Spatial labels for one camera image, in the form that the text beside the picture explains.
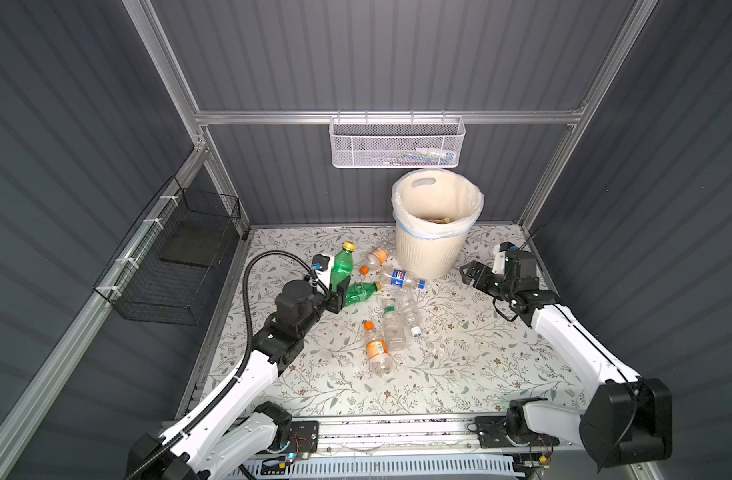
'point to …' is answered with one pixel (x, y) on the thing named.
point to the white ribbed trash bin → (433, 208)
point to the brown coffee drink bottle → (443, 220)
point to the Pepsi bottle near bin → (400, 279)
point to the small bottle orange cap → (367, 258)
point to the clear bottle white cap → (412, 311)
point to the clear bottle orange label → (379, 358)
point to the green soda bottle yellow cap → (343, 266)
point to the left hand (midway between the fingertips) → (338, 274)
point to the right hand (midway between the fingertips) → (476, 274)
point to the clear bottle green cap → (394, 330)
